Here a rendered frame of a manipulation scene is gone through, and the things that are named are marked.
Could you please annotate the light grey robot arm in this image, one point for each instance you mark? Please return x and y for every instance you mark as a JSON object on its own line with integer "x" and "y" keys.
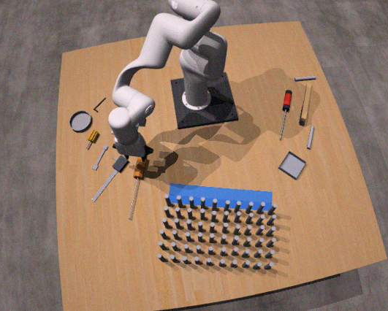
{"x": 191, "y": 31}

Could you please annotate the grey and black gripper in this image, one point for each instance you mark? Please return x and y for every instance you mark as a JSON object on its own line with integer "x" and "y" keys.
{"x": 138, "y": 149}

